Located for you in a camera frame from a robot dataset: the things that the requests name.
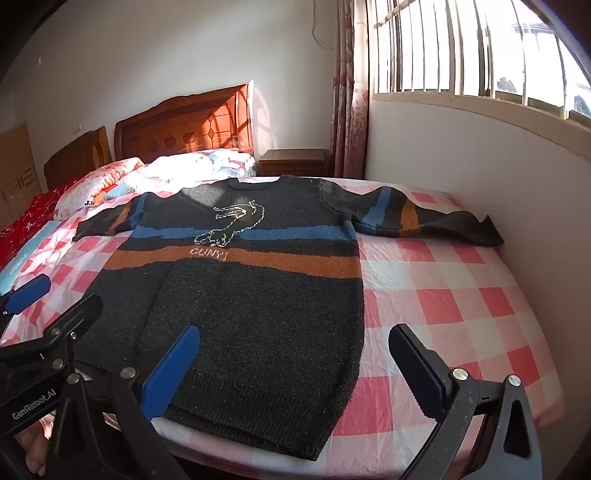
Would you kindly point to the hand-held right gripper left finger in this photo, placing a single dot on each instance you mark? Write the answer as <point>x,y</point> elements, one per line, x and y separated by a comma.
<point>170,370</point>

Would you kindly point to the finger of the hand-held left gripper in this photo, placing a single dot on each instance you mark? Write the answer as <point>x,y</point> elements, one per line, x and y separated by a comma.
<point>76,315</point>
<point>28,292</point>

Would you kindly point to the large carved wooden headboard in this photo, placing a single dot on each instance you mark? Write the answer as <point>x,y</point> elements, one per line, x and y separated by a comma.
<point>194,124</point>

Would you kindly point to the bed with pink checkered sheet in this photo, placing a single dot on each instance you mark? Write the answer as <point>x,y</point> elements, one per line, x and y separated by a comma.
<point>461,300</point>

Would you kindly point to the wooden nightstand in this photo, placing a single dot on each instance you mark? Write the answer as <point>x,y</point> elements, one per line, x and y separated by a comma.
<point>295,161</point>

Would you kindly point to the cardboard box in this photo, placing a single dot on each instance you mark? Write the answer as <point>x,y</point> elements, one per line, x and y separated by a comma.
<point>18,170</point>

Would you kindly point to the pink floral curtain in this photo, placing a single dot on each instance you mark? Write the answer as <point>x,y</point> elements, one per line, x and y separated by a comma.
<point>348,101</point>

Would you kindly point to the white floral quilt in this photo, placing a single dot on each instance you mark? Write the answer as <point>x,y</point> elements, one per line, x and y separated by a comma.
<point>184,168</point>

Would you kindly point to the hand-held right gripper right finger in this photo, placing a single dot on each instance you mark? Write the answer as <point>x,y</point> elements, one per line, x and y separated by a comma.
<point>414,369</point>

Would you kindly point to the light blue cloth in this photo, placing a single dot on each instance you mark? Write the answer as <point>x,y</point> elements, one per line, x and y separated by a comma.
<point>25,258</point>

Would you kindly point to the dark striped knit sweater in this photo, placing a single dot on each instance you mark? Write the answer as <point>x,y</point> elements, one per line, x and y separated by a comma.
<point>258,314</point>

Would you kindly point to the window with metal bars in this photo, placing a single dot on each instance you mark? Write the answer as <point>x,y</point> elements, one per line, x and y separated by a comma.
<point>461,46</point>

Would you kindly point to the small wooden headboard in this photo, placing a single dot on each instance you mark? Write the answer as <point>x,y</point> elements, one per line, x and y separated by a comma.
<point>76,157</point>

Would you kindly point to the red floral blanket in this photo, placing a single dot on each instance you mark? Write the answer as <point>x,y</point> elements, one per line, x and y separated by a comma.
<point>27,217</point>

